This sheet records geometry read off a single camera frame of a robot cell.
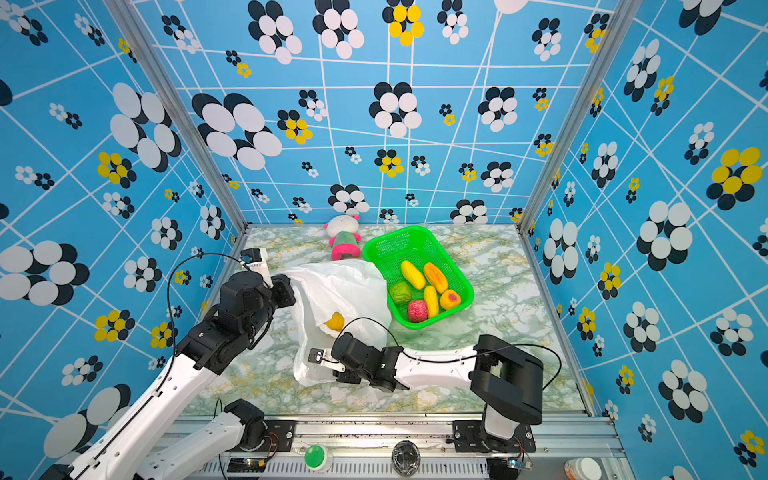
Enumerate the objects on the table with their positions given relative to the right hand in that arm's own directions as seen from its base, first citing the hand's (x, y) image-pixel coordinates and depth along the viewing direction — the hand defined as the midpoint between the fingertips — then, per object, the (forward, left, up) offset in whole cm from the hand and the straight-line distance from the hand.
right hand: (339, 353), depth 81 cm
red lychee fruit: (+14, -22, -2) cm, 26 cm away
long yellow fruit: (+18, -27, -2) cm, 32 cm away
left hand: (+11, +10, +21) cm, 26 cm away
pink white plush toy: (+47, +5, +1) cm, 47 cm away
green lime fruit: (+20, -17, 0) cm, 26 cm away
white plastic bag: (+6, -1, +18) cm, 19 cm away
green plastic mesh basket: (+44, -14, -7) cm, 47 cm away
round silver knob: (-24, -18, +4) cm, 30 cm away
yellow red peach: (+18, -33, -2) cm, 37 cm away
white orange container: (-25, -56, -1) cm, 61 cm away
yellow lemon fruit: (+28, -21, -3) cm, 35 cm away
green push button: (-24, +1, +3) cm, 24 cm away
